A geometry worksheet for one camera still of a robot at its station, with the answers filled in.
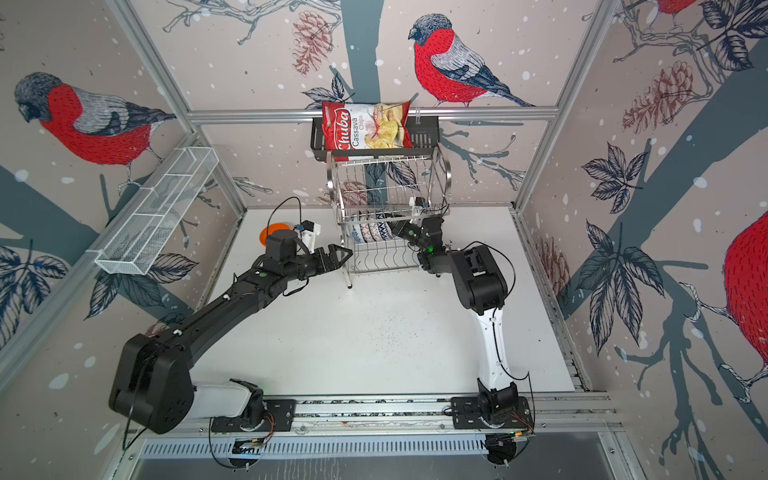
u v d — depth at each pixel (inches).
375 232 38.5
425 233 32.4
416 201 37.0
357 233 38.4
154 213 30.4
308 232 29.9
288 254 26.7
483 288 24.0
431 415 29.3
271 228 43.1
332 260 28.6
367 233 38.5
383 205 48.3
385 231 38.5
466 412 28.7
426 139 37.3
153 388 16.2
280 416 28.7
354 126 34.5
